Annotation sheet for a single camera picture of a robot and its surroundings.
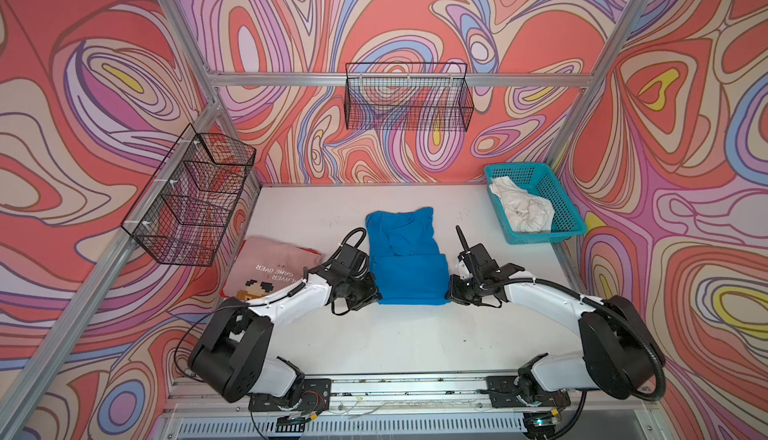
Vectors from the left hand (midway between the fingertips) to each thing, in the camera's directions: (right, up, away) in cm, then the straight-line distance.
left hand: (388, 293), depth 84 cm
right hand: (+18, -3, +2) cm, 19 cm away
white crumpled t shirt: (+49, +24, +21) cm, 58 cm away
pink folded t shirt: (-38, +7, +4) cm, 39 cm away
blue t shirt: (+6, +8, +15) cm, 18 cm away
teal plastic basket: (+59, +36, +31) cm, 76 cm away
